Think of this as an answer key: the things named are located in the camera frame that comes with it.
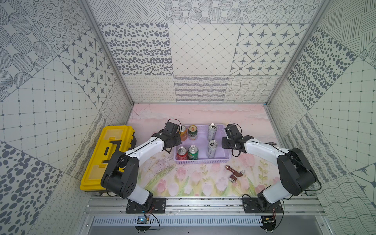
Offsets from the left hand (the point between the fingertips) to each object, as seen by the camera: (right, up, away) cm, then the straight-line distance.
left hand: (177, 138), depth 91 cm
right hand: (+31, -4, +2) cm, 31 cm away
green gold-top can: (+10, +3, +2) cm, 10 cm away
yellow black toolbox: (-35, +1, -11) cm, 37 cm away
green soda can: (+10, -7, -9) cm, 15 cm away
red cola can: (+4, -8, -9) cm, 12 cm away
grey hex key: (+63, -4, +5) cm, 64 cm away
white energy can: (+21, +5, -3) cm, 22 cm away
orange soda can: (+4, +2, +1) cm, 5 cm away
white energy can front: (+21, -3, -9) cm, 23 cm away
